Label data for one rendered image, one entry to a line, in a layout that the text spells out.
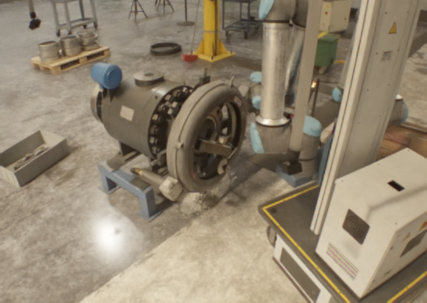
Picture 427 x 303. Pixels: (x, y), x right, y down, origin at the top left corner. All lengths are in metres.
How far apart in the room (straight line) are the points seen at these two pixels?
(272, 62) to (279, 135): 0.34
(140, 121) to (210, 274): 1.07
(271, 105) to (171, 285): 1.22
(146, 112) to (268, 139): 0.91
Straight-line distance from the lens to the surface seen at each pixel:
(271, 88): 1.43
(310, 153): 1.58
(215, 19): 5.55
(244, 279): 2.06
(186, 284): 2.03
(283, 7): 1.39
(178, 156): 1.81
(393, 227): 1.35
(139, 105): 2.14
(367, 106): 1.55
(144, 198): 2.28
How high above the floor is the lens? 1.72
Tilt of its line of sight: 33 degrees down
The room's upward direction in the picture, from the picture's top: straight up
